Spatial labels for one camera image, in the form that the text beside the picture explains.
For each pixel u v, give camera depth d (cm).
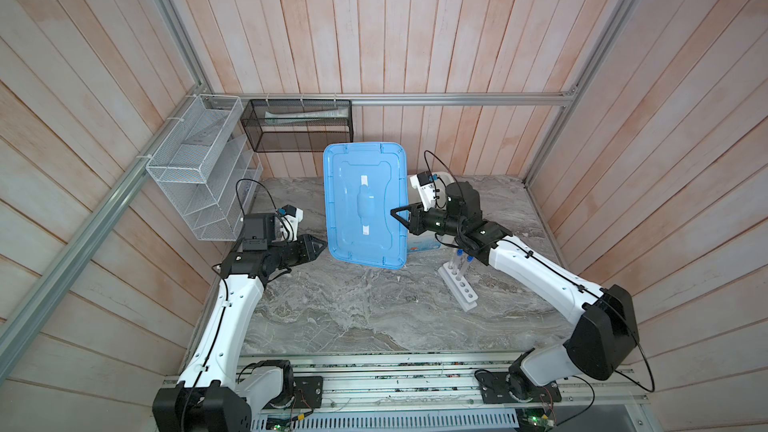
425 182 67
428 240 71
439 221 66
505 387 73
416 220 66
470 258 60
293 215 71
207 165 69
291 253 66
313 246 76
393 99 99
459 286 88
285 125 103
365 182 76
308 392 73
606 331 42
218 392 38
